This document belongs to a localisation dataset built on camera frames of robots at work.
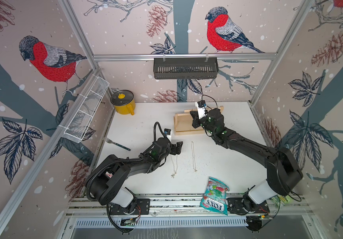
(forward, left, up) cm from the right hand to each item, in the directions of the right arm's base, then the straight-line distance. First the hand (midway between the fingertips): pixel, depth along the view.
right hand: (191, 110), depth 83 cm
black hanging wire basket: (+38, +2, +3) cm, 39 cm away
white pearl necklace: (-27, +9, -26) cm, 39 cm away
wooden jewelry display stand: (+10, +5, -24) cm, 26 cm away
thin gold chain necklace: (-16, -2, -26) cm, 31 cm away
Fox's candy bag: (-39, -12, -22) cm, 47 cm away
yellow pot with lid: (+19, +49, -13) cm, 54 cm away
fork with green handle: (-8, +53, -24) cm, 59 cm away
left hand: (-10, +7, -15) cm, 19 cm away
